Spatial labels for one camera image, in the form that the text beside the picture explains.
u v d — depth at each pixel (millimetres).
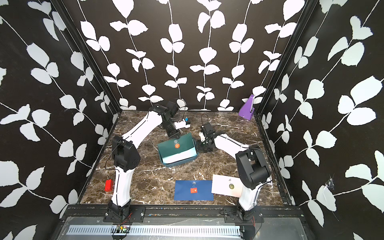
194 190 818
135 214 741
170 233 701
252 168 484
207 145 703
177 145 903
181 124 815
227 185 842
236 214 731
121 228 702
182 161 888
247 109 1138
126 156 541
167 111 689
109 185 815
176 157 904
